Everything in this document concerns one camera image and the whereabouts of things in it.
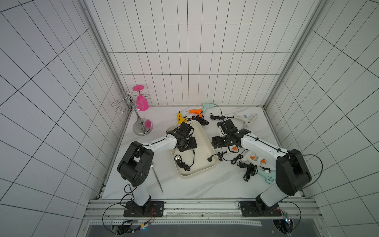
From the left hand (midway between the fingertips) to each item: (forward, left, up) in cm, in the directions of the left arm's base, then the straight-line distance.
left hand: (191, 148), depth 91 cm
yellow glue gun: (+26, +9, -3) cm, 28 cm away
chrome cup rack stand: (+19, +36, -4) cm, 41 cm away
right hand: (+2, -13, +3) cm, 14 cm away
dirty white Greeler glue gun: (+26, -43, -2) cm, 51 cm away
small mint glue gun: (+40, -12, -2) cm, 42 cm away
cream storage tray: (-8, 0, -2) cm, 8 cm away
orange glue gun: (+34, -4, -2) cm, 34 cm away
